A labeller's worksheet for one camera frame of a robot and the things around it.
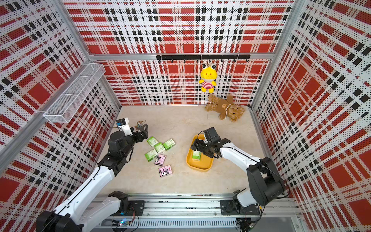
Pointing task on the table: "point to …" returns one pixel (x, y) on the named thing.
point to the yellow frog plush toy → (208, 74)
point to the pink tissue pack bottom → (164, 171)
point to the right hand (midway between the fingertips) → (198, 148)
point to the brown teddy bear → (225, 108)
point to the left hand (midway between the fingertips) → (143, 126)
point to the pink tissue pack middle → (160, 160)
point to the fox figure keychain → (139, 123)
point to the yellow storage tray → (206, 162)
